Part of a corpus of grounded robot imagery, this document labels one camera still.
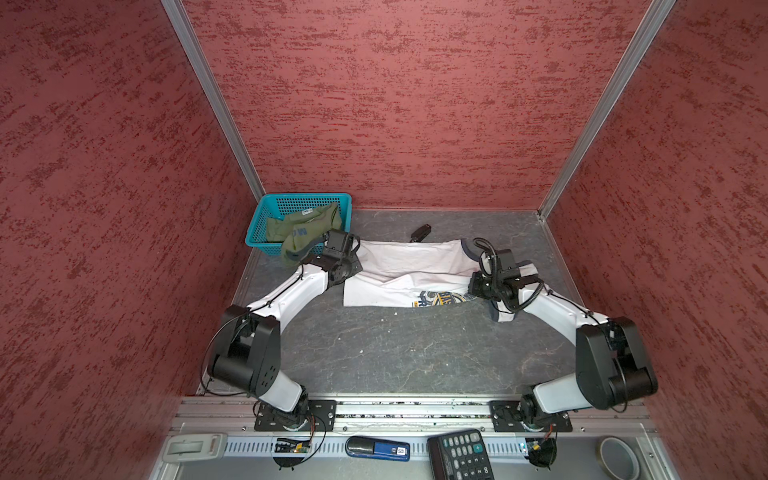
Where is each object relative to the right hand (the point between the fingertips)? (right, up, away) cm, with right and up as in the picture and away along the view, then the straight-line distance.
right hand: (467, 289), depth 92 cm
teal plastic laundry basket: (-67, +29, +22) cm, 77 cm away
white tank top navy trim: (-16, +4, +6) cm, 18 cm away
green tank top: (-55, +19, +6) cm, 59 cm away
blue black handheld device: (-28, -32, -26) cm, 49 cm away
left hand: (-36, +6, -1) cm, 37 cm away
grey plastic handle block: (-70, -33, -23) cm, 81 cm away
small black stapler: (-13, +18, +19) cm, 29 cm away
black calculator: (-8, -34, -24) cm, 43 cm away
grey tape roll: (+30, -37, -23) cm, 52 cm away
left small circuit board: (-50, -36, -19) cm, 64 cm away
